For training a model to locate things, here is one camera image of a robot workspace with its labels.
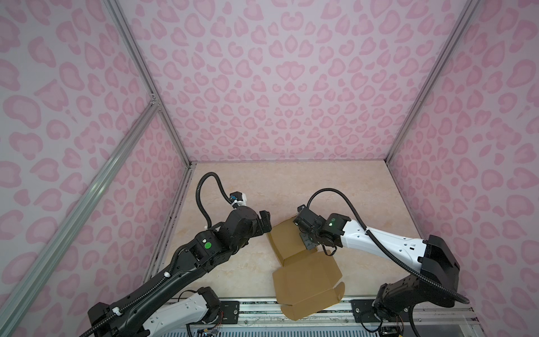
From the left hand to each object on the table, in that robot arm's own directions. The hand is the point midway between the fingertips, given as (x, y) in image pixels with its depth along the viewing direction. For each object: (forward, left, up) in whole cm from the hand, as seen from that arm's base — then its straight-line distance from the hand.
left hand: (262, 216), depth 71 cm
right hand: (-1, -18, -15) cm, 23 cm away
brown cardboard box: (-17, -16, -15) cm, 27 cm away
